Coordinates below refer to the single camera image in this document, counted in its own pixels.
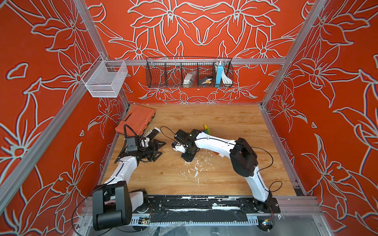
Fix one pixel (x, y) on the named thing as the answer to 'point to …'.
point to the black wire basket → (170, 72)
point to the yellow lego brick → (205, 126)
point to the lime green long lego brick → (208, 130)
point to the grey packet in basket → (189, 79)
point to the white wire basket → (105, 78)
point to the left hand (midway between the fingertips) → (164, 146)
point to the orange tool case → (139, 118)
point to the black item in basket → (206, 80)
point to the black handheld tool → (151, 133)
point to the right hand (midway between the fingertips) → (185, 159)
